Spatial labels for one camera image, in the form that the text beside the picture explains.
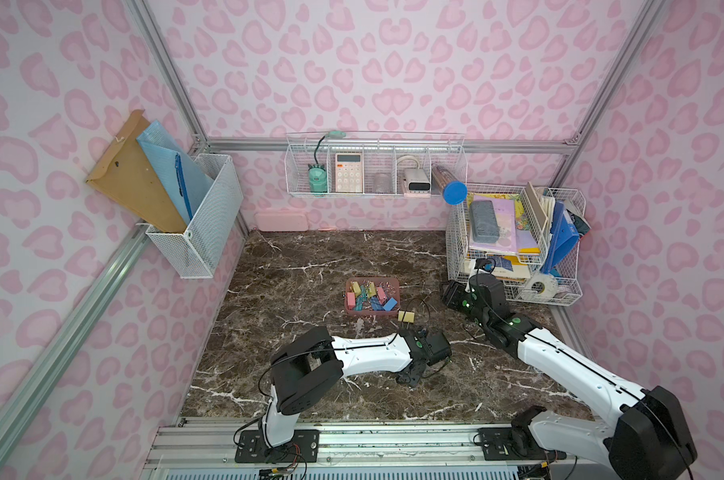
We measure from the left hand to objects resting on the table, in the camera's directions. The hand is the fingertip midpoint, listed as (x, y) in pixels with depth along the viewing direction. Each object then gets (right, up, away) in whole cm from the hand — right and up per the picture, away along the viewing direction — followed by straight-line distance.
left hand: (404, 365), depth 85 cm
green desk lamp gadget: (-26, +56, +5) cm, 61 cm away
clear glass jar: (-6, +54, +10) cm, 56 cm away
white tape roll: (+47, +23, +10) cm, 53 cm away
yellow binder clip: (-10, +20, +13) cm, 26 cm away
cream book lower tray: (+29, +28, +1) cm, 40 cm away
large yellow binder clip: (+2, +12, +10) cm, 16 cm away
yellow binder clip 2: (-14, +20, +15) cm, 29 cm away
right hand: (+11, +23, -3) cm, 26 cm away
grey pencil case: (+23, +39, +1) cm, 46 cm away
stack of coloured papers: (+34, +38, +4) cm, 51 cm away
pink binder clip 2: (-6, +18, +11) cm, 23 cm away
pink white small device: (+4, +53, +4) cm, 53 cm away
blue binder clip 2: (-8, +15, +11) cm, 20 cm away
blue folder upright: (+48, +37, +5) cm, 61 cm away
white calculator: (-17, +58, +10) cm, 61 cm away
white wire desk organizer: (+40, +47, +3) cm, 61 cm away
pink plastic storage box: (-9, +13, +12) cm, 19 cm away
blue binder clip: (-4, +16, +10) cm, 19 cm away
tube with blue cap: (+13, +49, -3) cm, 51 cm away
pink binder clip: (-16, +17, +12) cm, 27 cm away
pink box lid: (-45, +45, +33) cm, 72 cm away
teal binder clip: (-12, +18, +15) cm, 27 cm away
